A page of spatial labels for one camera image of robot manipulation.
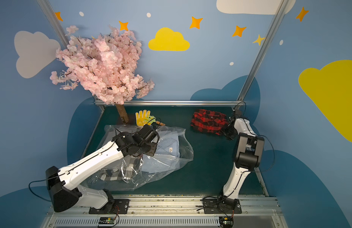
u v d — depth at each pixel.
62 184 0.39
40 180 0.40
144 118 1.15
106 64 0.63
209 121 1.10
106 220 0.72
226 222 0.73
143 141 0.57
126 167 0.84
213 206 0.74
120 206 0.73
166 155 0.74
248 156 0.54
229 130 0.83
